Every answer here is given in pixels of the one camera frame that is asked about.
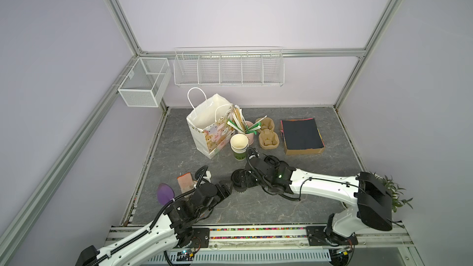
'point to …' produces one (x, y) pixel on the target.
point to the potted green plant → (396, 191)
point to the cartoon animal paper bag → (209, 121)
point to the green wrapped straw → (254, 128)
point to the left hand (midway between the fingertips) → (230, 190)
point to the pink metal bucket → (250, 135)
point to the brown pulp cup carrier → (268, 138)
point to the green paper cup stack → (239, 143)
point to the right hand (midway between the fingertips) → (244, 174)
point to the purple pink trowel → (164, 193)
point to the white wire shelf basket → (231, 66)
